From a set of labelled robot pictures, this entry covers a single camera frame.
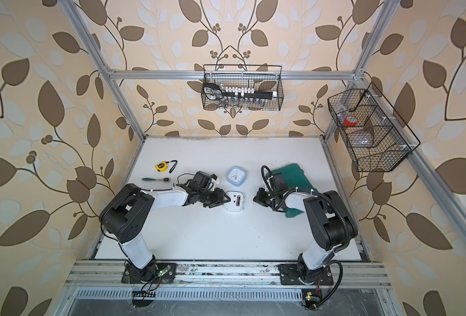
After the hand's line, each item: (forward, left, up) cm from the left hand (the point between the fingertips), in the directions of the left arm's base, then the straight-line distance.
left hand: (225, 198), depth 91 cm
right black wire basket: (+29, -59, +29) cm, 72 cm away
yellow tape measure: (+20, +36, -2) cm, 41 cm away
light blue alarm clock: (+14, -5, -1) cm, 14 cm away
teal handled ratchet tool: (+12, +32, -3) cm, 34 cm away
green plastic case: (+11, -34, +2) cm, 36 cm away
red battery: (-2, -6, -1) cm, 6 cm away
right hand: (+2, -14, -3) cm, 14 cm away
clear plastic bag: (+9, -52, +32) cm, 61 cm away
